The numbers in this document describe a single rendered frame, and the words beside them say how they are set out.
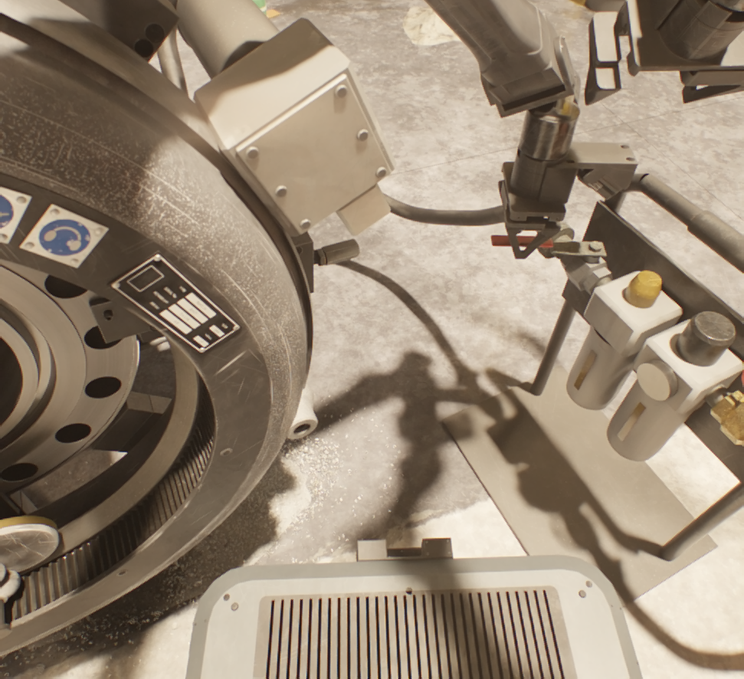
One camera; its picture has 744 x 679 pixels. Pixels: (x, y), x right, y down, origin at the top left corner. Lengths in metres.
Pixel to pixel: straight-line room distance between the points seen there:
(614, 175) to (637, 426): 0.34
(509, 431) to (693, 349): 0.51
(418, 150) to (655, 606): 1.32
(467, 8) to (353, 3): 2.34
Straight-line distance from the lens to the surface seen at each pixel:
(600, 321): 0.80
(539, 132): 0.66
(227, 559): 1.07
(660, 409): 0.80
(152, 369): 1.30
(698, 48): 0.54
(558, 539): 1.09
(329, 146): 0.41
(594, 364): 0.85
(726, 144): 2.14
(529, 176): 0.69
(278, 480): 1.09
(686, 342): 0.74
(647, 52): 0.54
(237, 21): 0.53
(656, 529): 1.16
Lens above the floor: 1.00
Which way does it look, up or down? 49 degrees down
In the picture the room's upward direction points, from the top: straight up
